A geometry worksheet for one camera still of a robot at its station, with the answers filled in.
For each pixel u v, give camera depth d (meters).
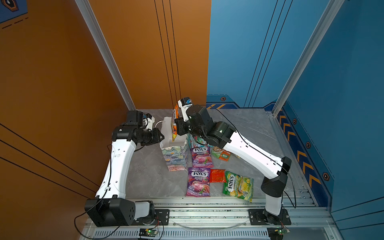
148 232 0.71
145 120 0.71
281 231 0.70
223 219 0.74
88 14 0.71
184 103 0.56
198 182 0.82
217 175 0.86
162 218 0.74
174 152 0.73
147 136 0.62
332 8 0.70
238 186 0.81
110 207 0.38
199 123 0.49
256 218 0.72
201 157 0.92
